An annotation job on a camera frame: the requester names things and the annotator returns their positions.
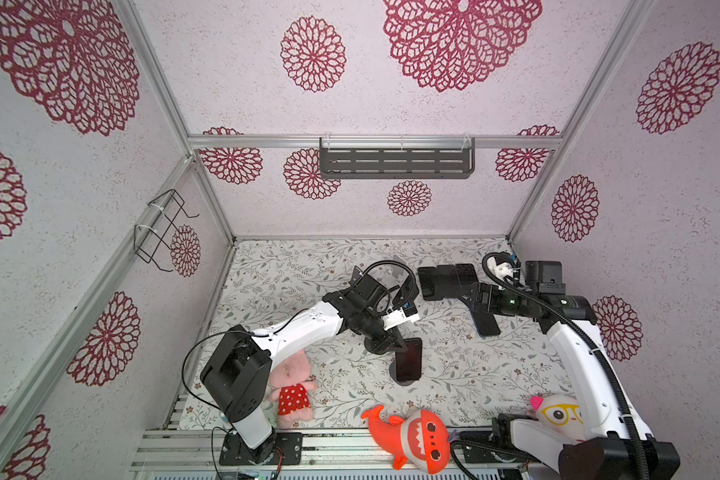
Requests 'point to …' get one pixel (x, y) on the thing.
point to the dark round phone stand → (393, 375)
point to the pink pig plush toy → (291, 385)
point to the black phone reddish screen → (409, 363)
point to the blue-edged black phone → (448, 281)
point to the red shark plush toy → (422, 441)
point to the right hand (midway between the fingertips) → (472, 292)
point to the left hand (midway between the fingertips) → (400, 350)
